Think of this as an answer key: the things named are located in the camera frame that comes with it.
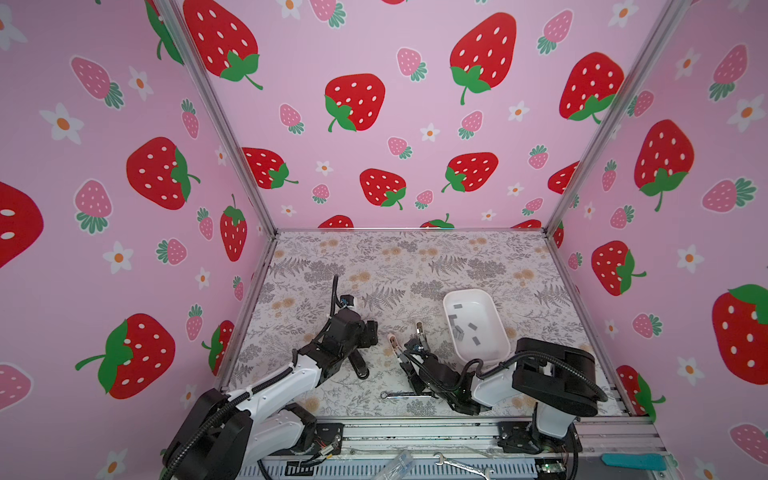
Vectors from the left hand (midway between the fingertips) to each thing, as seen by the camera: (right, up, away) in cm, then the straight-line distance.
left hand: (368, 323), depth 87 cm
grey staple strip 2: (+33, -6, +4) cm, 34 cm away
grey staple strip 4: (+29, +3, +12) cm, 32 cm away
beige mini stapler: (+16, -4, +4) cm, 17 cm away
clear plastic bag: (+8, -30, -18) cm, 36 cm away
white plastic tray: (+36, +3, +11) cm, 38 cm away
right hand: (+10, -12, -1) cm, 16 cm away
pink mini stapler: (+7, -5, -1) cm, 9 cm away
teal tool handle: (+68, -30, -16) cm, 76 cm away
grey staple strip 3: (+33, -2, +7) cm, 34 cm away
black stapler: (-3, -11, -2) cm, 12 cm away
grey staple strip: (+28, -3, +6) cm, 29 cm away
